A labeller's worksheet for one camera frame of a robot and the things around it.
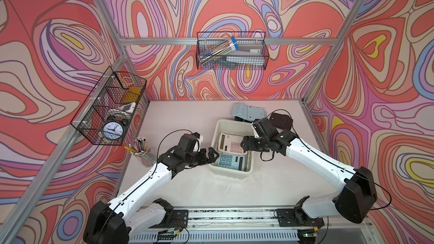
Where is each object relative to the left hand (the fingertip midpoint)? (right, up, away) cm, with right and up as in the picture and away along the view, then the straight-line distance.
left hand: (213, 157), depth 78 cm
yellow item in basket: (-39, +29, +1) cm, 48 cm away
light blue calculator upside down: (+22, +22, +30) cm, 43 cm away
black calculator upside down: (+42, +16, +27) cm, 53 cm away
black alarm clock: (-40, +14, -10) cm, 44 cm away
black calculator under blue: (+17, +17, +28) cm, 37 cm away
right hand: (+17, +3, +3) cm, 18 cm away
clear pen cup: (-37, +3, +6) cm, 38 cm away
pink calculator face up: (+8, +4, +15) cm, 18 cm away
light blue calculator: (+9, -5, +11) cm, 15 cm away
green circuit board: (-21, -33, -6) cm, 39 cm away
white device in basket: (-38, +23, -4) cm, 44 cm away
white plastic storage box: (+13, +12, +16) cm, 24 cm away
